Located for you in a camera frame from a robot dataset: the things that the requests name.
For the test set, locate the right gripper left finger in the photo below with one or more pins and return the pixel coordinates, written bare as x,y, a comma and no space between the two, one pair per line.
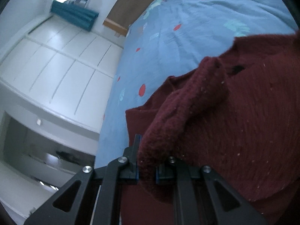
92,196

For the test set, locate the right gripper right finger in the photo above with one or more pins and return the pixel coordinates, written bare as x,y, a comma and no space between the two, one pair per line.
202,196

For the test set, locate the dark red knit sweater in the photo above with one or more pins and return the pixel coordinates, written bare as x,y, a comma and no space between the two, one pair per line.
238,113

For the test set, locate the white wardrobe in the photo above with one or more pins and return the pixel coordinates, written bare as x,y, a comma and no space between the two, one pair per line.
55,85

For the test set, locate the blue patterned bed duvet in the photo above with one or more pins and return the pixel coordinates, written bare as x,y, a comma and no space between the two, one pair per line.
171,38

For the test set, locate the teal curtain left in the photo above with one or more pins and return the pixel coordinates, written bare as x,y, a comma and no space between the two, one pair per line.
76,15

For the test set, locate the wooden headboard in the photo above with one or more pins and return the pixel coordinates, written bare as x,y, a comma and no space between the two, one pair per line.
124,13

